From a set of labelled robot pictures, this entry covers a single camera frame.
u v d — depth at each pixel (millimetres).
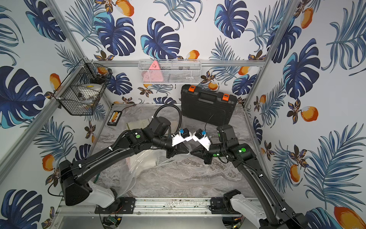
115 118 1111
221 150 566
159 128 535
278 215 380
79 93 834
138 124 1053
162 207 754
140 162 677
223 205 739
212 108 919
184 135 565
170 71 1026
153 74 898
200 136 575
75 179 402
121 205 731
